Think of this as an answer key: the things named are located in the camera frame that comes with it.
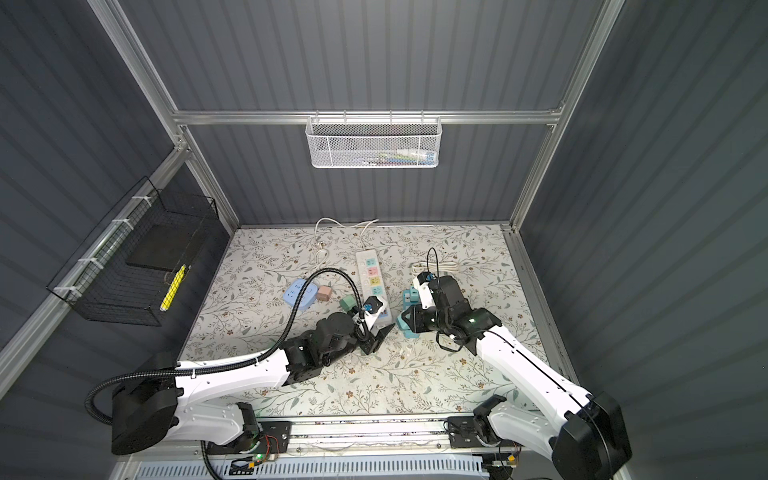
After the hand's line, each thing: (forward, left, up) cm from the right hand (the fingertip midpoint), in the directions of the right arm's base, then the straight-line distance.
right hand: (409, 317), depth 79 cm
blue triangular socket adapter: (+16, +39, -11) cm, 43 cm away
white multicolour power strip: (+21, +12, -11) cm, 27 cm away
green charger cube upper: (+11, +20, -12) cm, 26 cm away
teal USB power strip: (+12, -1, -10) cm, 15 cm away
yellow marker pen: (0, +56, +15) cm, 58 cm away
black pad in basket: (+12, +65, +16) cm, 68 cm away
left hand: (-1, +6, +3) cm, 7 cm away
